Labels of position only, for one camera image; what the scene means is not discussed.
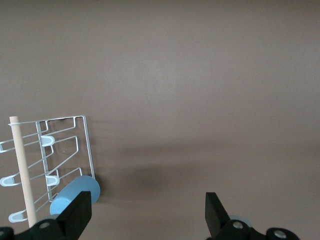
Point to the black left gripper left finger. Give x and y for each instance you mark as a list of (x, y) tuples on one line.
[(76, 215)]

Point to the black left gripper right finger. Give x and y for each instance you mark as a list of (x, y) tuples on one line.
[(215, 215)]

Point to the light blue plastic cup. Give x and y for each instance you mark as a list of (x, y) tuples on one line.
[(75, 187)]

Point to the brown table cover sheet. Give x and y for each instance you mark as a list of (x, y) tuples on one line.
[(200, 75)]

